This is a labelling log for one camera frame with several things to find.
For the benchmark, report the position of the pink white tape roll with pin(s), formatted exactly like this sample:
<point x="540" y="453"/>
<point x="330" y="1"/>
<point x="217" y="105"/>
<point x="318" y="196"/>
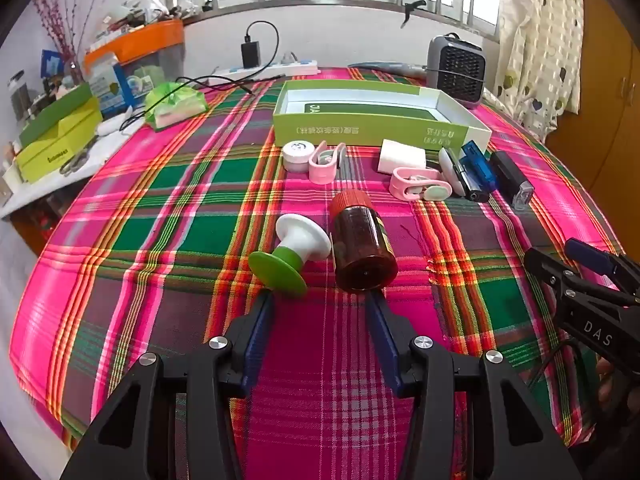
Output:
<point x="316" y="167"/>

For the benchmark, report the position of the grey space heater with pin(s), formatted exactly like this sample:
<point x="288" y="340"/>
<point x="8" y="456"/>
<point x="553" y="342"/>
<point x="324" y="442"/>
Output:
<point x="457" y="72"/>

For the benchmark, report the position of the metal window grille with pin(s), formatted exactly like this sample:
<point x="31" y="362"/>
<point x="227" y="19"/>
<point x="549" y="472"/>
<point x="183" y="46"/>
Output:
<point x="325" y="4"/>

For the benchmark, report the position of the purple flower branches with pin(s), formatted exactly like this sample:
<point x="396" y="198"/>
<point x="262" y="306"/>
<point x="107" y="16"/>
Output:
<point x="64" y="45"/>

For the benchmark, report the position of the grey elongated object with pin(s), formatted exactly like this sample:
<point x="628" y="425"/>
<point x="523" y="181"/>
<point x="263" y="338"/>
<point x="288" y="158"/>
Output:
<point x="385" y="66"/>

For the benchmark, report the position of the white side table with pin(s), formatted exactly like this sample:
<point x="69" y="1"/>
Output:
<point x="30" y="195"/>

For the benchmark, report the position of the black power adapter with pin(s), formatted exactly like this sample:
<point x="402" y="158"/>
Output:
<point x="251" y="52"/>

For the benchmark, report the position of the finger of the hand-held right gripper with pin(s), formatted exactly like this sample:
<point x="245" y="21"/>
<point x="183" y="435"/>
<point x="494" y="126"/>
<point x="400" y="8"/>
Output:
<point x="590" y="255"/>
<point x="545" y="265"/>

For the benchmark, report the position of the black bike light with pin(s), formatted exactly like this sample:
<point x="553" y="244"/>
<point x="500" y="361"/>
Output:
<point x="507" y="172"/>

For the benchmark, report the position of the black white round device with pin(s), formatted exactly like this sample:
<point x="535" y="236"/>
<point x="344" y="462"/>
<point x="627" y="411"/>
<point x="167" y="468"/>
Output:
<point x="447" y="167"/>

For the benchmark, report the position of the green white suction knob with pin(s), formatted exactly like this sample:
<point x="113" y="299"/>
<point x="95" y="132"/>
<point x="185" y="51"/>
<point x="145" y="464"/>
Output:
<point x="300" y="235"/>

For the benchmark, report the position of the dark glass jar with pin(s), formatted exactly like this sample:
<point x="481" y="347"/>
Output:
<point x="19" y="97"/>

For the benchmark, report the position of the blue usb tester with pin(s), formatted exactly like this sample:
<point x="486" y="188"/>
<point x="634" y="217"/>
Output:
<point x="477" y="162"/>

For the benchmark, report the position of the pile of small clutter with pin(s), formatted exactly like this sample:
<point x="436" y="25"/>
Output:
<point x="140" y="10"/>

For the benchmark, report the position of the wooden wardrobe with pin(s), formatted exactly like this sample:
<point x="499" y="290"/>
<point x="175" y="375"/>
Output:
<point x="610" y="110"/>

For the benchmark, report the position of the green plastic bag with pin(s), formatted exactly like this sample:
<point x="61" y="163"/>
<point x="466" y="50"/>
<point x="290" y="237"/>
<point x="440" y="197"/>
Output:
<point x="175" y="105"/>

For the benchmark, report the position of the amber bottle with red cap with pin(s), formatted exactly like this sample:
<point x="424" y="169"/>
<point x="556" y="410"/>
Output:
<point x="360" y="245"/>

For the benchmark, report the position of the small white round jar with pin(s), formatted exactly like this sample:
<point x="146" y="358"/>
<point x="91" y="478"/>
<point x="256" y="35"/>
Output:
<point x="298" y="155"/>

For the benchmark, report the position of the lime green cardboard box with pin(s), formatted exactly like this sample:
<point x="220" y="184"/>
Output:
<point x="55" y="145"/>

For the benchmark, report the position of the small blue box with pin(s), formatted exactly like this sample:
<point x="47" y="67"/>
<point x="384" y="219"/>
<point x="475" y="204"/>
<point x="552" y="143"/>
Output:
<point x="52" y="62"/>

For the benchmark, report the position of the person's right hand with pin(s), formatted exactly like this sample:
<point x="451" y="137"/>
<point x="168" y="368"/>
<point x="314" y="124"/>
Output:
<point x="606" y="382"/>

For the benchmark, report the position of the pink green plaid cloth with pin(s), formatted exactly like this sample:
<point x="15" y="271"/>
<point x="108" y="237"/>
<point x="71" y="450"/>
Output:
<point x="175" y="210"/>

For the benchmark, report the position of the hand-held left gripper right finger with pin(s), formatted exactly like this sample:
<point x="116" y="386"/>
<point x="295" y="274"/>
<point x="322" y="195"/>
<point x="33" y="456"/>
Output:
<point x="385" y="345"/>

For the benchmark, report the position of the blue white carton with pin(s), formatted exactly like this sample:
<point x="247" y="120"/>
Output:
<point x="107" y="87"/>

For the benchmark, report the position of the white charger plug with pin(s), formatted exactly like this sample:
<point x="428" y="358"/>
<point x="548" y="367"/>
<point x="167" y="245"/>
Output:
<point x="400" y="157"/>

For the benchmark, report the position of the scissors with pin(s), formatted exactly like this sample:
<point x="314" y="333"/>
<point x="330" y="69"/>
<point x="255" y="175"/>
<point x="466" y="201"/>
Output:
<point x="75" y="162"/>

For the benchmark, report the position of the black hook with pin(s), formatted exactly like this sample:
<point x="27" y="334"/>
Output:
<point x="415" y="6"/>

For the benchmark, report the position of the clear bin with orange lid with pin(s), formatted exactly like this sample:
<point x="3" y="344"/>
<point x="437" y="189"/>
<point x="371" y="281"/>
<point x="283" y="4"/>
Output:
<point x="145" y="37"/>

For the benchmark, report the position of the patterned cream curtain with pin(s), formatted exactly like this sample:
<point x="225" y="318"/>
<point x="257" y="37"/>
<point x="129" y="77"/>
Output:
<point x="535" y="35"/>

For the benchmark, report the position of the black white rectangular device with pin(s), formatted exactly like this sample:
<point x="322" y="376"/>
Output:
<point x="470" y="185"/>

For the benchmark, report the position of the green white cardboard box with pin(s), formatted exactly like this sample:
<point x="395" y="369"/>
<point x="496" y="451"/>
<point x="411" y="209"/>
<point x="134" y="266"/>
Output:
<point x="350" y="130"/>

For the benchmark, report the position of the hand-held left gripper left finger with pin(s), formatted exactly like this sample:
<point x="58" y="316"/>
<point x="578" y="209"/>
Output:
<point x="257" y="340"/>

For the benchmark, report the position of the white power strip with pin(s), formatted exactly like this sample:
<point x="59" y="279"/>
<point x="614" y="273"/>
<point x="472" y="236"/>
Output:
<point x="280" y="67"/>

